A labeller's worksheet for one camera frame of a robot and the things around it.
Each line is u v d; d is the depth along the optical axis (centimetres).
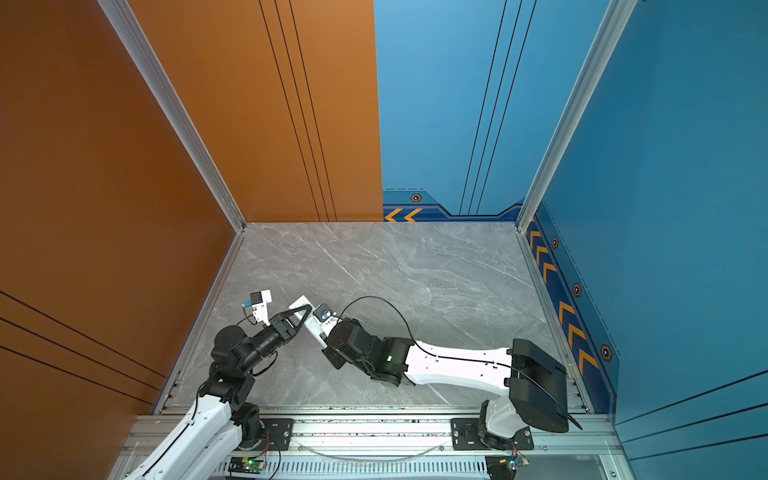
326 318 61
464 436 72
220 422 56
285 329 68
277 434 73
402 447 73
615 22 71
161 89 81
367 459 71
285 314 71
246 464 71
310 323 74
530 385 41
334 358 64
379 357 55
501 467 70
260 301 71
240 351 60
